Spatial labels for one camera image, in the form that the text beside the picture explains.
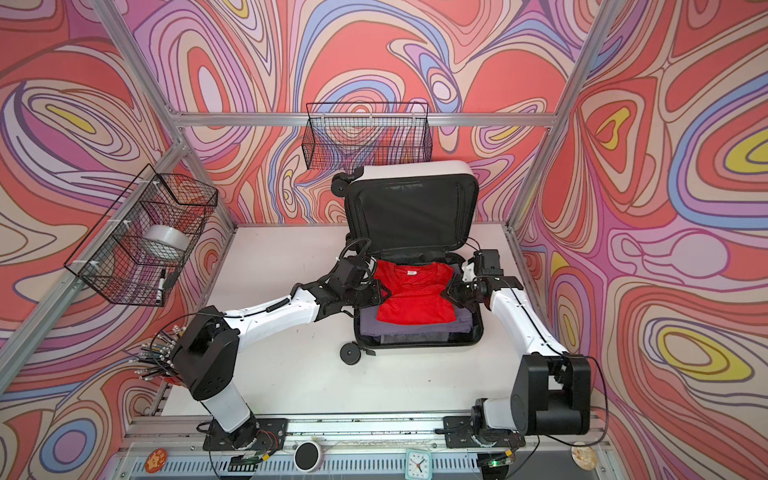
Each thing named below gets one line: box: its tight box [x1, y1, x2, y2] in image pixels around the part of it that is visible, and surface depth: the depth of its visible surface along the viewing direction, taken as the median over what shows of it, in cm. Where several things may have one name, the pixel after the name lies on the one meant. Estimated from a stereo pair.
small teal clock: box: [404, 449, 433, 480], surface depth 69 cm
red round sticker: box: [144, 448, 168, 474], surface depth 72 cm
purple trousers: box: [360, 306, 473, 336], surface depth 85 cm
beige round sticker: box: [570, 442, 597, 471], surface depth 72 cm
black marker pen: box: [156, 267, 166, 305], surface depth 75 cm
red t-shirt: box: [374, 260, 457, 326], surface depth 86 cm
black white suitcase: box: [331, 161, 483, 365], surface depth 86 cm
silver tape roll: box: [142, 224, 190, 252], surface depth 76 cm
